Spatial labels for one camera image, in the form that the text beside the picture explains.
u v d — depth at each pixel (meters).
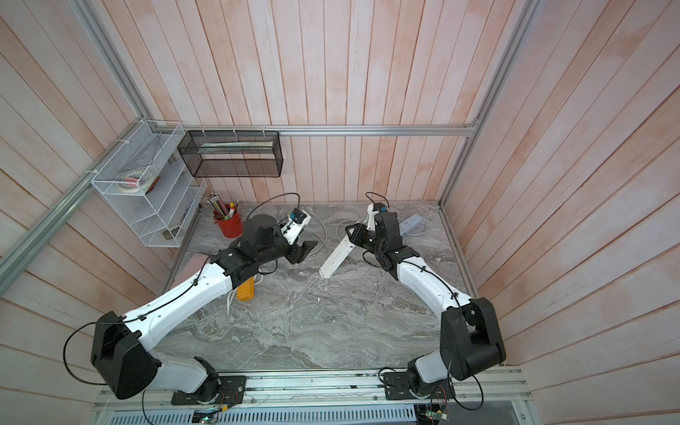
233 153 1.03
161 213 0.78
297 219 0.64
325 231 1.11
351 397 0.73
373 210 0.78
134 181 0.73
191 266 0.97
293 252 0.68
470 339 0.43
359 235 0.75
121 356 0.39
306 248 0.68
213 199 0.98
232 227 1.10
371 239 0.73
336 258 0.83
